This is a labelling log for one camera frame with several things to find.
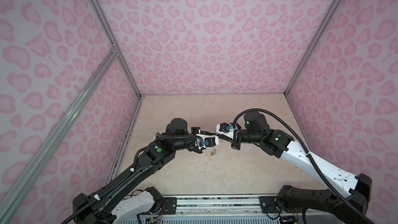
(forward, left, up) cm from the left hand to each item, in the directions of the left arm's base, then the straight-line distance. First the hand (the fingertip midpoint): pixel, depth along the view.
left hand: (214, 130), depth 65 cm
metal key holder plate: (-3, 0, -15) cm, 15 cm away
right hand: (0, -2, -3) cm, 4 cm away
